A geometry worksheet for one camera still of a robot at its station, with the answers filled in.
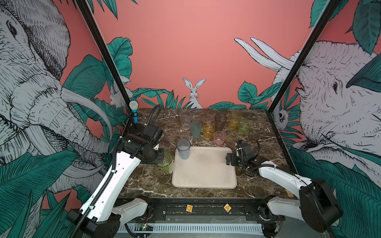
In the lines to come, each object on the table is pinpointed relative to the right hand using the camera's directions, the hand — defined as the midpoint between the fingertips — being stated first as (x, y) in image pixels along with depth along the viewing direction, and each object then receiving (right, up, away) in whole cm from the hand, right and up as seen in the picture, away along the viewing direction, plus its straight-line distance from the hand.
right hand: (231, 155), depth 89 cm
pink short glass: (-5, +10, +12) cm, 16 cm away
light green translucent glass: (-35, 0, -23) cm, 42 cm away
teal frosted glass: (-21, +17, +17) cm, 32 cm away
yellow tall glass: (+10, +25, +25) cm, 37 cm away
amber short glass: (-12, +14, +18) cm, 26 cm away
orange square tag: (-25, -24, -15) cm, 38 cm away
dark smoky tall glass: (-5, +22, +12) cm, 26 cm away
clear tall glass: (-29, +25, +16) cm, 42 cm away
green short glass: (+15, +17, +20) cm, 30 cm away
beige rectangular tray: (-15, -8, +1) cm, 18 cm away
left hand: (-39, +4, -19) cm, 44 cm away
